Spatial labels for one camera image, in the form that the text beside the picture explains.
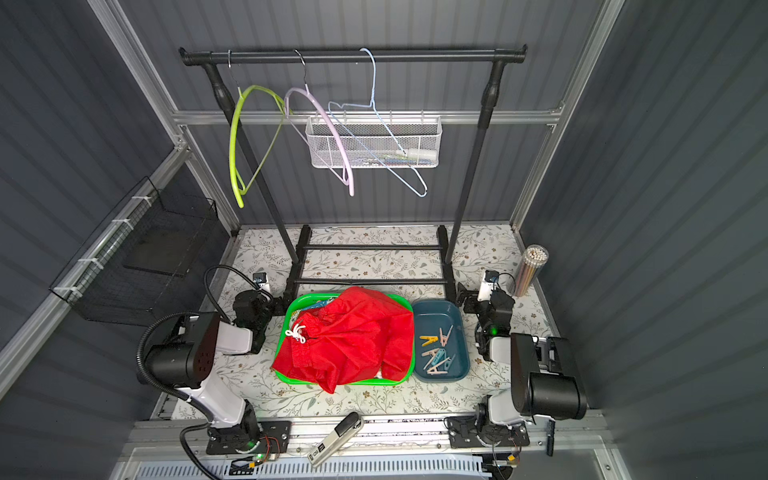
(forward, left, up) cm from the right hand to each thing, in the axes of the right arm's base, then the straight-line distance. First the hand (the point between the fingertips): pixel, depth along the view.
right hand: (480, 285), depth 91 cm
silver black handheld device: (-39, +39, -5) cm, 55 cm away
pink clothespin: (-18, +16, -9) cm, 25 cm away
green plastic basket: (-7, +55, 0) cm, 56 cm away
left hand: (+1, +64, -5) cm, 64 cm away
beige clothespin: (-23, +15, -9) cm, 29 cm away
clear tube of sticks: (+4, -15, +9) cm, 18 cm away
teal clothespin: (-21, +11, -9) cm, 26 cm away
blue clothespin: (-20, +10, -8) cm, 24 cm away
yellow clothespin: (-14, +16, -9) cm, 23 cm away
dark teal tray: (-19, +13, -7) cm, 24 cm away
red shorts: (-21, +34, +9) cm, 41 cm away
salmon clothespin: (-14, +11, -9) cm, 20 cm away
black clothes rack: (+15, +60, -4) cm, 62 cm away
